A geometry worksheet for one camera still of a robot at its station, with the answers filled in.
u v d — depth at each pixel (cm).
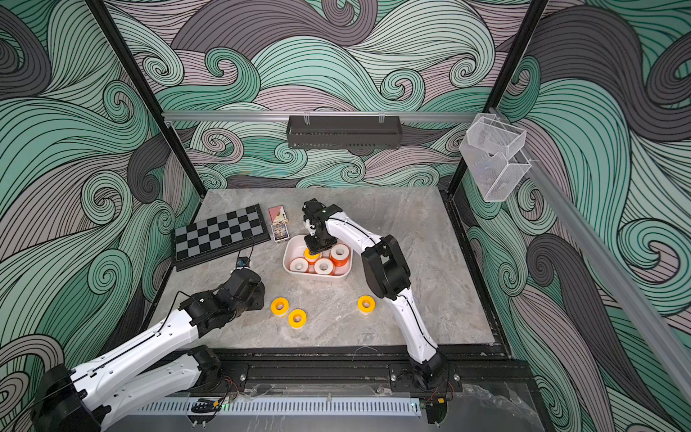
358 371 76
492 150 79
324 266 92
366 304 86
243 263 72
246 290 61
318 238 83
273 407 70
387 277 60
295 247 98
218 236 101
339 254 95
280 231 104
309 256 95
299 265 95
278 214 110
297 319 83
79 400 39
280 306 86
